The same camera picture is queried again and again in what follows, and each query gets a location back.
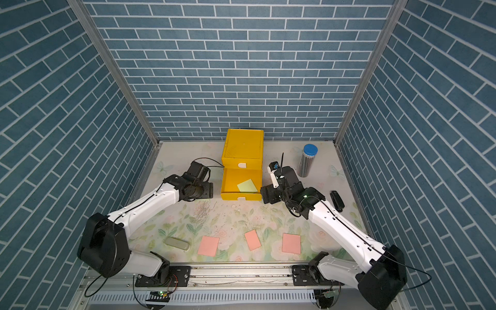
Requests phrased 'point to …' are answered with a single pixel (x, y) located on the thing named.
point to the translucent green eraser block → (177, 243)
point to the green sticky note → (247, 186)
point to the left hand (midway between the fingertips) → (210, 192)
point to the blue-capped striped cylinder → (309, 152)
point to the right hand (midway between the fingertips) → (271, 188)
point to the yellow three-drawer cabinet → (242, 165)
